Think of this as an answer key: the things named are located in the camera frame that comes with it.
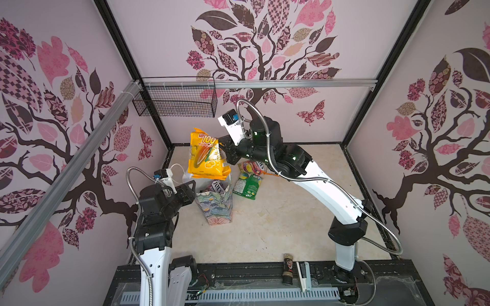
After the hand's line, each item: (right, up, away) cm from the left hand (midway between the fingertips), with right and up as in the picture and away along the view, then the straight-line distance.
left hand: (192, 186), depth 70 cm
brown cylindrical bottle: (+37, -34, +2) cm, 50 cm away
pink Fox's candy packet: (+7, -2, +13) cm, 15 cm away
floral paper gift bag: (+8, -10, +7) cm, 15 cm away
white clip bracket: (+43, -36, 0) cm, 56 cm away
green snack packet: (+21, -4, +27) cm, 34 cm away
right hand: (+12, +17, -13) cm, 24 cm away
